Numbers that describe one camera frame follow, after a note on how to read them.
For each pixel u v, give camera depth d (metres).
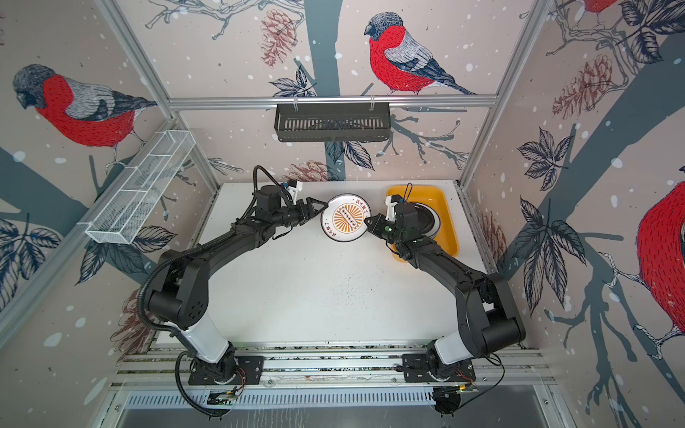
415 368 0.73
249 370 0.73
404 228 0.68
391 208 0.81
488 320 0.44
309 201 0.79
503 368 0.67
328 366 0.76
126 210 0.73
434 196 1.10
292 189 0.82
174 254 0.49
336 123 1.05
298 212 0.79
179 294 0.47
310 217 0.78
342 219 0.90
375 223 0.78
